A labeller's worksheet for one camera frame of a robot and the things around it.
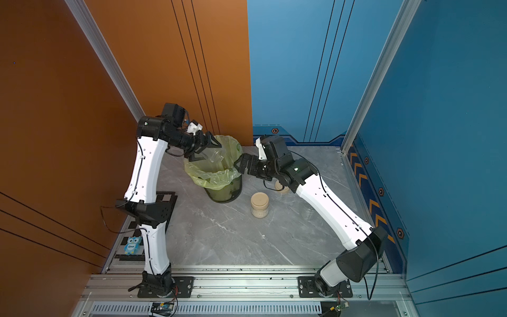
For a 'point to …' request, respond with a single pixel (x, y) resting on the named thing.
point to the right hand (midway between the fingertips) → (244, 166)
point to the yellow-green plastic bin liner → (217, 171)
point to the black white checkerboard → (133, 229)
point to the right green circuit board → (340, 306)
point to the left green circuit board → (164, 308)
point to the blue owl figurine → (133, 246)
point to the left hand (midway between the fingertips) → (215, 147)
